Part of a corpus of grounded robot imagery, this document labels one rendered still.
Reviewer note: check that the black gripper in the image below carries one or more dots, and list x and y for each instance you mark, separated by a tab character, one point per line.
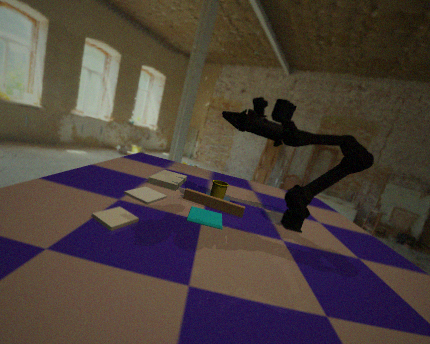
247	122

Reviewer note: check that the yellow cup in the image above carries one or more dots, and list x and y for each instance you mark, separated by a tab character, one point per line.
219	189

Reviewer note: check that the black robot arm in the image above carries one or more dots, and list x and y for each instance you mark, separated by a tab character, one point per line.
356	158

